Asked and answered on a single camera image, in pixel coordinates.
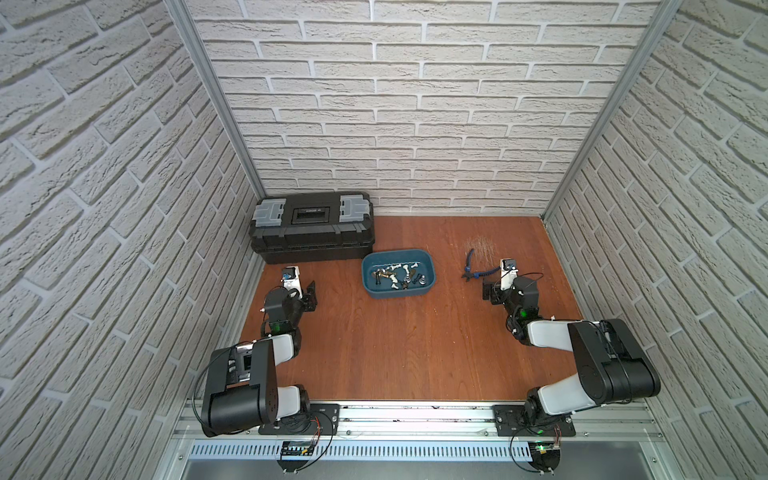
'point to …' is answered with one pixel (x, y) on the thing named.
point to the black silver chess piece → (409, 279)
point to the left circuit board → (295, 455)
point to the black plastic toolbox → (313, 227)
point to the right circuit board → (545, 456)
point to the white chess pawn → (394, 267)
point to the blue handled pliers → (467, 272)
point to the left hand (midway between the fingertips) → (307, 277)
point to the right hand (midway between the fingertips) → (505, 276)
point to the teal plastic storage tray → (375, 278)
